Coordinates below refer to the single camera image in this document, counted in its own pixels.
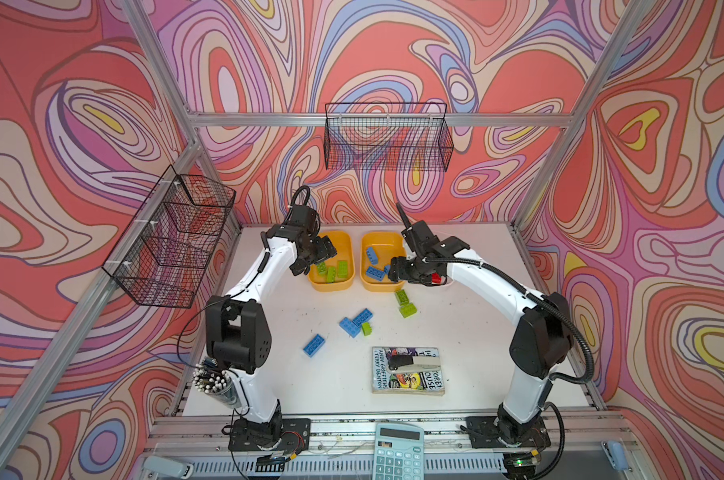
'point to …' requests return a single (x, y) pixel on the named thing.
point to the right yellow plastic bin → (377, 248)
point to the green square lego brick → (402, 297)
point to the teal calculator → (398, 452)
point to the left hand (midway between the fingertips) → (324, 255)
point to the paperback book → (407, 371)
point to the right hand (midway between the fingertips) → (401, 282)
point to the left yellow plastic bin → (342, 240)
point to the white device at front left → (168, 466)
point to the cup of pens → (215, 382)
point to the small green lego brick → (366, 328)
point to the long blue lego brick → (387, 269)
